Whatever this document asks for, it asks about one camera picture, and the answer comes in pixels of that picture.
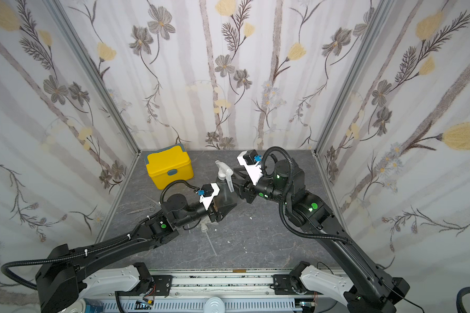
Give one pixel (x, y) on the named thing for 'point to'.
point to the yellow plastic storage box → (169, 164)
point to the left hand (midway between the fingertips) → (231, 194)
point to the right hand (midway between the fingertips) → (237, 178)
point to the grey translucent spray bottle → (224, 196)
